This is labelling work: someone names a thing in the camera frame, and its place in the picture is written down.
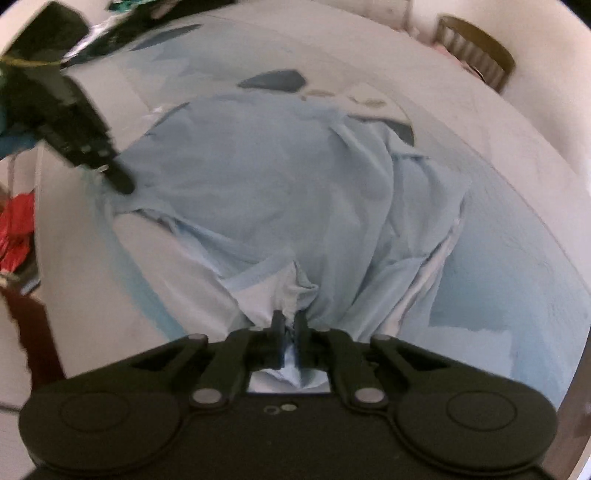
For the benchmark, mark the pink cloth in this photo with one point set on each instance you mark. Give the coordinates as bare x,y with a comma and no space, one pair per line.
466,64

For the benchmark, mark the red cloth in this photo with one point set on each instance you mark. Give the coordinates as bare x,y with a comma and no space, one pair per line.
16,230

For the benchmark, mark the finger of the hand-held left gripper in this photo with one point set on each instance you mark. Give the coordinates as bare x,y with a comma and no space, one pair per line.
122,184

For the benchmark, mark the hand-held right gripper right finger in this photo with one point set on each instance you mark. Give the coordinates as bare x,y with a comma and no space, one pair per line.
300,339

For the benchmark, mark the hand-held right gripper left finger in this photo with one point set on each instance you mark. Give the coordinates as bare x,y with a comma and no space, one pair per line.
277,337

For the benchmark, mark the light blue shirt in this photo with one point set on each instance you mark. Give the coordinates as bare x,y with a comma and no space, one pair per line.
277,194

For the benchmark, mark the wooden chair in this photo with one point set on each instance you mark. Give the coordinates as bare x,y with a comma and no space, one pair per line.
480,34

